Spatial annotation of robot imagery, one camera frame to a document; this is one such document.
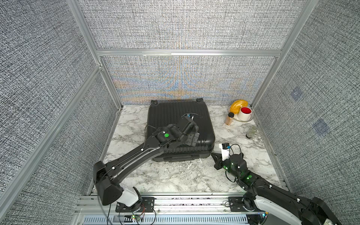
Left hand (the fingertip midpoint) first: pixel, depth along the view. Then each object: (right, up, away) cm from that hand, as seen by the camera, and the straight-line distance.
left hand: (192, 132), depth 73 cm
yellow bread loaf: (+39, +18, +39) cm, 57 cm away
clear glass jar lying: (+42, -1, +21) cm, 47 cm away
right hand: (+12, -12, +9) cm, 19 cm away
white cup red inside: (+42, +11, +31) cm, 53 cm away
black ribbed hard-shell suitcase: (-18, +10, +14) cm, 25 cm away
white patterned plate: (+39, +9, +39) cm, 56 cm away
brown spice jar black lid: (+30, +7, +31) cm, 44 cm away
